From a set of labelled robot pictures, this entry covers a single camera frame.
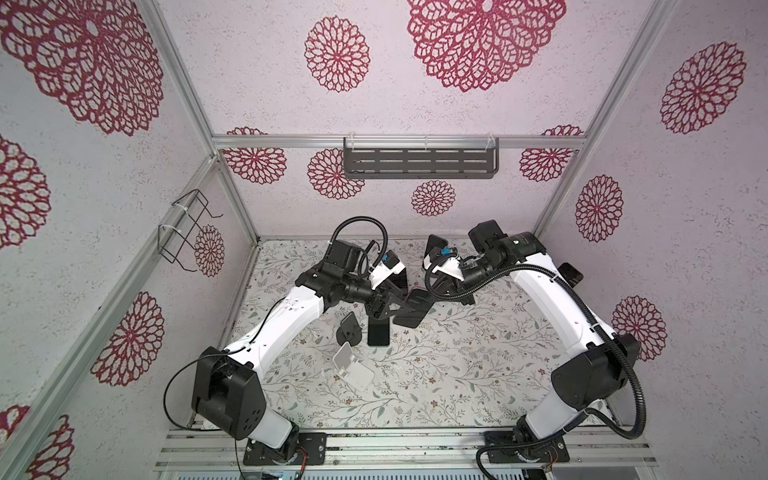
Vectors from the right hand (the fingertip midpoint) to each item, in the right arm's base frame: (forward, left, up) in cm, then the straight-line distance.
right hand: (431, 290), depth 73 cm
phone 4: (+12, -42, -9) cm, 45 cm away
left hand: (-3, +8, -3) cm, 9 cm away
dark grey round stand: (-1, +22, -21) cm, 31 cm away
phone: (+2, +14, -26) cm, 30 cm away
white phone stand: (-11, +21, -24) cm, 34 cm away
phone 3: (+28, -4, -12) cm, 31 cm away
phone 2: (-4, +3, 0) cm, 5 cm away
